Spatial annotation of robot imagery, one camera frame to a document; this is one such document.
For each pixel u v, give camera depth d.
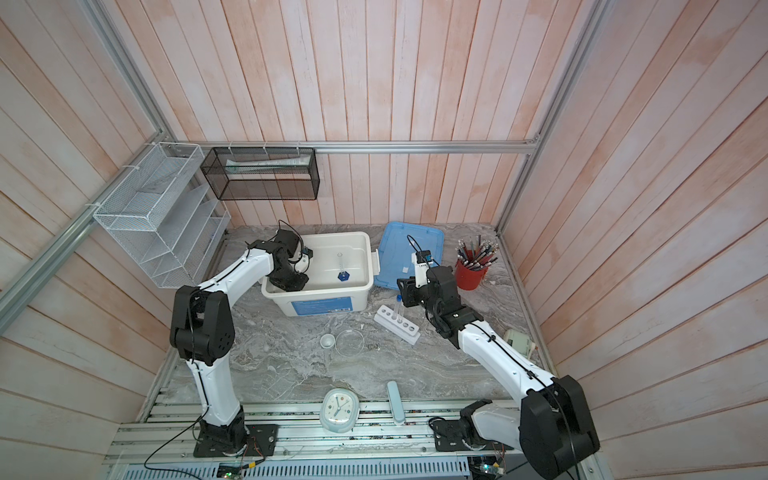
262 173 1.06
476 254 0.98
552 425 0.41
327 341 0.89
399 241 1.19
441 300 0.62
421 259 0.72
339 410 0.76
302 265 0.86
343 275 1.05
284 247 0.74
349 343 0.90
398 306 0.84
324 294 0.84
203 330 0.51
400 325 0.90
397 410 0.75
